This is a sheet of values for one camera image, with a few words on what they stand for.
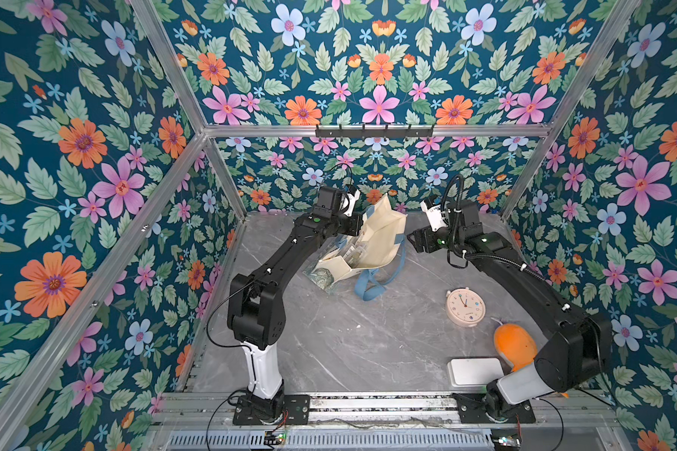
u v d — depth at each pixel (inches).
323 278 37.6
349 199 28.8
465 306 35.7
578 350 16.4
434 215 28.3
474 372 30.3
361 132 36.1
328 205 27.0
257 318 19.4
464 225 24.1
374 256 38.8
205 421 28.4
